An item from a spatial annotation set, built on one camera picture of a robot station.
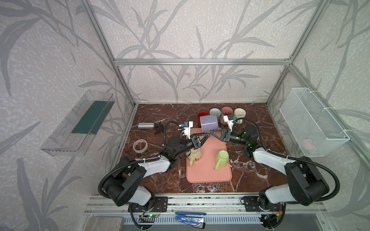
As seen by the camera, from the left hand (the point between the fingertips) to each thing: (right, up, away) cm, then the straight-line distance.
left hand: (210, 133), depth 72 cm
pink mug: (+15, +13, +30) cm, 36 cm away
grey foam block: (-54, -41, -6) cm, 69 cm away
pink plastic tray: (+3, -20, +10) cm, 22 cm away
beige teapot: (-9, -14, +11) cm, 19 cm away
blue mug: (+7, +12, +32) cm, 35 cm away
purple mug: (-1, +6, 0) cm, 6 cm away
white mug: (+25, +11, +32) cm, 42 cm away
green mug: (+7, -15, +8) cm, 19 cm away
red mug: (-3, +10, +33) cm, 35 cm away
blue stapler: (-8, -40, -4) cm, 41 cm away
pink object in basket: (+51, -6, +2) cm, 51 cm away
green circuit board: (-30, -41, -1) cm, 51 cm away
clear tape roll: (-45, -11, +24) cm, 52 cm away
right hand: (+1, +2, +3) cm, 3 cm away
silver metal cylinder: (-43, +2, +30) cm, 53 cm away
